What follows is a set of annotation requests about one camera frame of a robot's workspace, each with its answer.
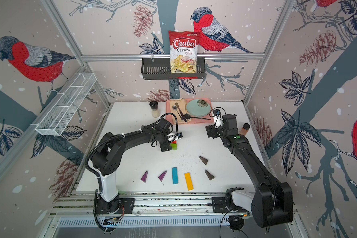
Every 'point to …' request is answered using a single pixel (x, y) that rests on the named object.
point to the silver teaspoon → (174, 107)
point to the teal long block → (174, 174)
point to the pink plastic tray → (194, 121)
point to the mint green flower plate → (198, 107)
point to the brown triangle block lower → (210, 177)
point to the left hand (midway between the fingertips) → (172, 137)
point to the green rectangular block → (174, 146)
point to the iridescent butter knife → (177, 105)
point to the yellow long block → (189, 181)
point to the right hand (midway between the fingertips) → (213, 123)
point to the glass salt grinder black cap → (155, 111)
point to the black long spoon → (188, 116)
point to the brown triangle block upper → (205, 161)
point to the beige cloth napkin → (182, 103)
